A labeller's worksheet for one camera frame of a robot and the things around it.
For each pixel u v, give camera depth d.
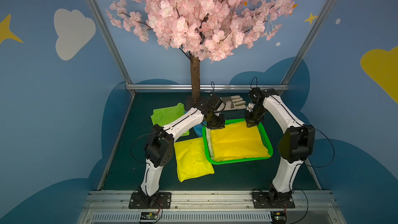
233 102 1.15
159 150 0.50
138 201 0.73
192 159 0.85
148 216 0.72
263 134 0.89
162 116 1.05
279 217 0.73
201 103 0.66
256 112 0.76
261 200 0.74
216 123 0.77
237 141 0.89
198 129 0.98
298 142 0.51
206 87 1.19
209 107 0.70
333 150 0.47
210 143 0.88
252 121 0.79
